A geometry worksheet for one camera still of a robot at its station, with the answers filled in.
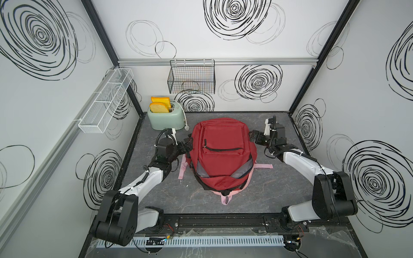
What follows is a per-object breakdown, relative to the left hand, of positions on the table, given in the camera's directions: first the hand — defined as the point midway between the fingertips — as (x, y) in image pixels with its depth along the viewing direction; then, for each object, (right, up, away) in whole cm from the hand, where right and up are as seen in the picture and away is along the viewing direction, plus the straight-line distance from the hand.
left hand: (186, 140), depth 86 cm
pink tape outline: (+20, -26, -10) cm, 34 cm away
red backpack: (+19, -9, -1) cm, 21 cm away
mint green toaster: (-11, +12, +17) cm, 23 cm away
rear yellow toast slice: (-15, +24, +10) cm, 30 cm away
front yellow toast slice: (-18, +19, +10) cm, 28 cm away
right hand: (+39, +3, +3) cm, 40 cm away
